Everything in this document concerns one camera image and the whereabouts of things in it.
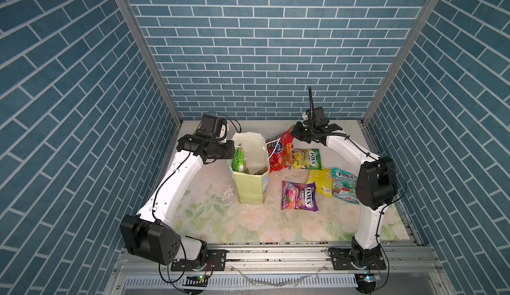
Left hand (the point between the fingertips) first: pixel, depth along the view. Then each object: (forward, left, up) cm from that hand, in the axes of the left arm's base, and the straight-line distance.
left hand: (237, 150), depth 78 cm
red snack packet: (+9, -19, -12) cm, 24 cm away
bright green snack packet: (-2, 0, -4) cm, 4 cm away
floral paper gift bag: (+9, -3, -22) cm, 24 cm away
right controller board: (-41, -49, -25) cm, 68 cm away
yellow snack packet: (-1, -39, -21) cm, 44 cm away
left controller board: (-40, +13, -27) cm, 50 cm away
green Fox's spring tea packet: (+9, -33, -19) cm, 39 cm away
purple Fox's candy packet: (-10, -26, -19) cm, 34 cm away
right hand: (+16, -24, -6) cm, 29 cm away
